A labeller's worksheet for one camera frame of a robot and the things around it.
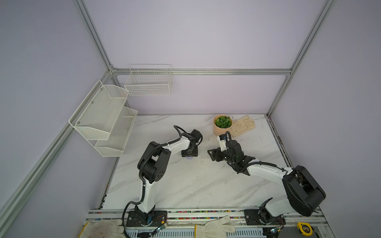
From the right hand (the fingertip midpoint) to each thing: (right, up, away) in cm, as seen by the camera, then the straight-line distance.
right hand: (212, 149), depth 88 cm
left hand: (-13, -5, +8) cm, 16 cm away
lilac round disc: (-14, -6, +7) cm, 17 cm away
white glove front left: (-53, -36, -17) cm, 66 cm away
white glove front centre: (0, -36, -17) cm, 40 cm away
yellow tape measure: (+42, -35, -19) cm, 58 cm away
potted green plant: (+9, +16, +13) cm, 23 cm away
